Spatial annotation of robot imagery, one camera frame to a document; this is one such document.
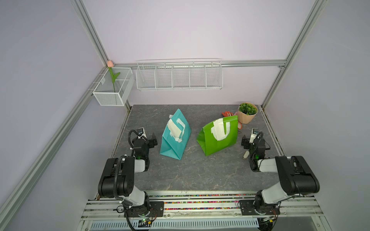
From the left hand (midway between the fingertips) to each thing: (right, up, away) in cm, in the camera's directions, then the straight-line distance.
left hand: (147, 135), depth 92 cm
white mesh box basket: (-19, +24, -15) cm, 34 cm away
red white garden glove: (+58, +15, +22) cm, 64 cm away
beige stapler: (+63, -12, -4) cm, 64 cm away
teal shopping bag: (+16, -5, -12) cm, 21 cm away
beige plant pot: (+67, +11, +12) cm, 69 cm away
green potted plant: (+68, +17, +7) cm, 71 cm away
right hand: (+68, 0, +1) cm, 68 cm away
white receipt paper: (+45, +4, -8) cm, 46 cm away
